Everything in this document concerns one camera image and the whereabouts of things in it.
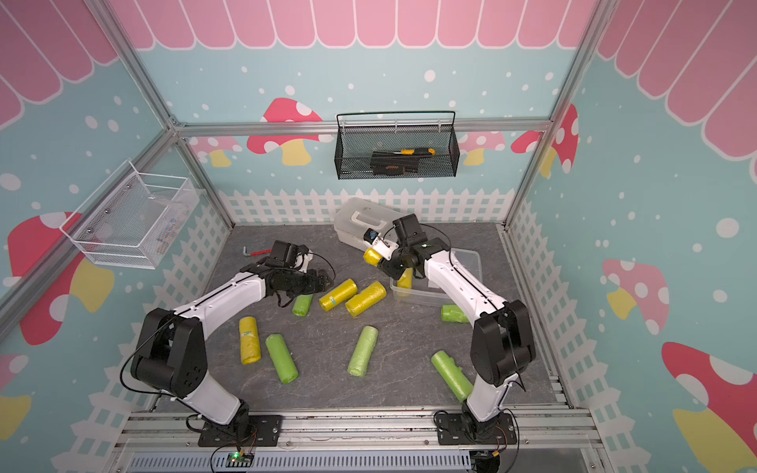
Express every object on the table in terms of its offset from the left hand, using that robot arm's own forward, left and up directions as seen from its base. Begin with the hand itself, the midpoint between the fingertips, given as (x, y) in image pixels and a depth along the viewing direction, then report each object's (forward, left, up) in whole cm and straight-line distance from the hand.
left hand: (322, 289), depth 90 cm
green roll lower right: (-22, -39, -7) cm, 46 cm away
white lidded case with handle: (+29, -8, +3) cm, 30 cm away
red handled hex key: (+22, +35, -10) cm, 42 cm away
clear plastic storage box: (+6, -33, -10) cm, 35 cm away
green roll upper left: (-3, +6, -4) cm, 8 cm away
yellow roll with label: (+2, -5, -6) cm, 8 cm away
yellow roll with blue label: (+3, -16, +13) cm, 20 cm away
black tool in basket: (+28, -21, +26) cm, 44 cm away
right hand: (+6, -20, +8) cm, 22 cm away
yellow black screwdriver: (+34, -27, +26) cm, 51 cm away
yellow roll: (0, -13, -5) cm, 14 cm away
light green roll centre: (-17, -14, -7) cm, 23 cm away
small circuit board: (-43, +15, -12) cm, 47 cm away
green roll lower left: (-19, +9, -8) cm, 22 cm away
